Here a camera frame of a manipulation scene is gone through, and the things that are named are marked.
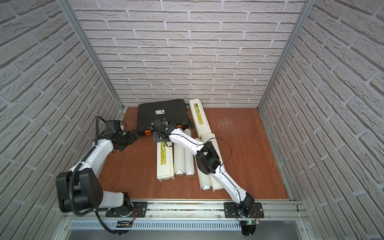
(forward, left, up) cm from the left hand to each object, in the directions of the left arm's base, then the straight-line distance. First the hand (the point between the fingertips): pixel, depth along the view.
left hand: (136, 135), depth 88 cm
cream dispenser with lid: (-15, -19, -3) cm, 25 cm away
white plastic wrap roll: (-13, -26, -7) cm, 30 cm away
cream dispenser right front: (+1, -43, -3) cm, 43 cm away
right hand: (+4, -16, -7) cm, 18 cm away
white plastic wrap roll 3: (-24, -41, -7) cm, 48 cm away
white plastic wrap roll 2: (-11, -32, -8) cm, 35 cm away
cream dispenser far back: (+13, -40, -3) cm, 42 cm away
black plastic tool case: (+26, -21, -6) cm, 34 cm away
